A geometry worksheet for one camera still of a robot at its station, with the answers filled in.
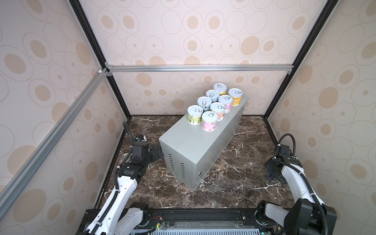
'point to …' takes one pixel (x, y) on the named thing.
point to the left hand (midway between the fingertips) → (159, 147)
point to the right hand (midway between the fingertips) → (276, 169)
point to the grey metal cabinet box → (189, 152)
